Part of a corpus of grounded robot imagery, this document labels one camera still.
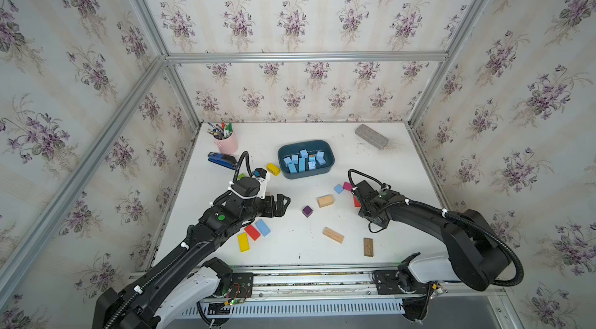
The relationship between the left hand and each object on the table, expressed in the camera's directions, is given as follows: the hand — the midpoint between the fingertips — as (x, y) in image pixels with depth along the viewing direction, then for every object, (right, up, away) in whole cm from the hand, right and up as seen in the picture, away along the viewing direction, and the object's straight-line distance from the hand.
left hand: (280, 199), depth 77 cm
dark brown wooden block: (+31, -18, +4) cm, 36 cm away
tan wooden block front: (+19, -15, +7) cm, 25 cm away
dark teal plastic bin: (+9, +12, +28) cm, 32 cm away
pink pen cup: (-27, +18, +30) cm, 44 cm away
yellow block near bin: (-5, +8, +22) cm, 24 cm away
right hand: (+35, -9, +12) cm, 38 cm away
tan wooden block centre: (+17, -4, +14) cm, 23 cm away
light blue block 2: (+1, +12, +25) cm, 27 cm away
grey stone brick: (+42, +22, +35) cm, 59 cm away
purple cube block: (+9, -7, +11) cm, 16 cm away
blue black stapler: (-28, +12, +25) cm, 39 cm away
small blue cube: (+23, 0, +19) cm, 30 cm away
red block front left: (-11, -14, +7) cm, 19 cm away
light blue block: (-7, -13, +10) cm, 18 cm away
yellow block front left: (-14, -17, +5) cm, 22 cm away
